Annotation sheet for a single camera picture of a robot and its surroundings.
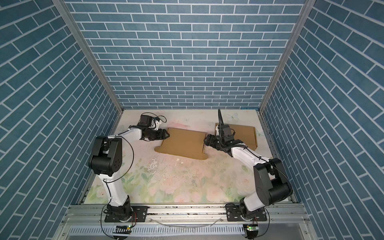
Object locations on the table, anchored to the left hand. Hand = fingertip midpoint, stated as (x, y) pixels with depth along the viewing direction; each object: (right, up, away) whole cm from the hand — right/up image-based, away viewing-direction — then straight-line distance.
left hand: (165, 134), depth 100 cm
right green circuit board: (+49, -45, -26) cm, 71 cm away
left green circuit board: (-15, -44, -27) cm, 54 cm away
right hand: (+28, -2, -9) cm, 29 cm away
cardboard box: (+13, -5, -3) cm, 15 cm away
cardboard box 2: (+55, 0, -1) cm, 55 cm away
